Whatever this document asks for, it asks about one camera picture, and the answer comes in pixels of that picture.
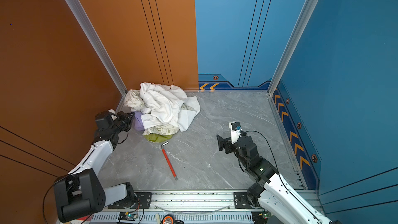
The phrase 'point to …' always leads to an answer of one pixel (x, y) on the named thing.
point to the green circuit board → (127, 215)
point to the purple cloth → (137, 121)
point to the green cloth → (156, 138)
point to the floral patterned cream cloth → (132, 99)
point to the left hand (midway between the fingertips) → (135, 109)
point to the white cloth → (167, 106)
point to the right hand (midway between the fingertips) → (224, 133)
